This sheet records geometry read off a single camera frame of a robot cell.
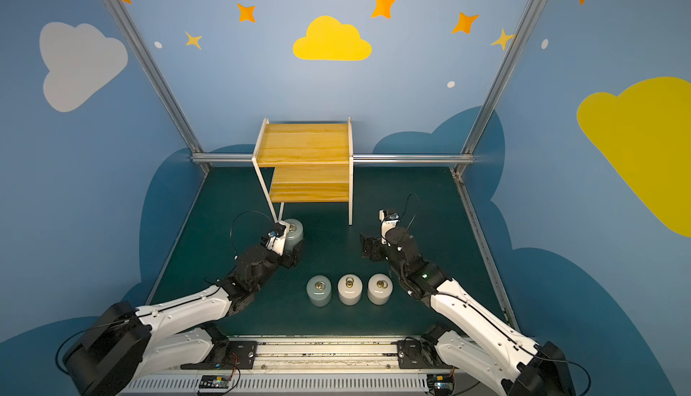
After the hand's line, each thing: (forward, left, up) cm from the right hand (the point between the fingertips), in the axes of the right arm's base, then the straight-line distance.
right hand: (378, 230), depth 80 cm
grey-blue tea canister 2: (-16, +17, -10) cm, 25 cm away
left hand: (0, +27, -3) cm, 27 cm away
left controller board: (-39, +43, -19) cm, 61 cm away
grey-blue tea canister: (-3, +24, +1) cm, 25 cm away
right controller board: (-35, -19, -21) cm, 45 cm away
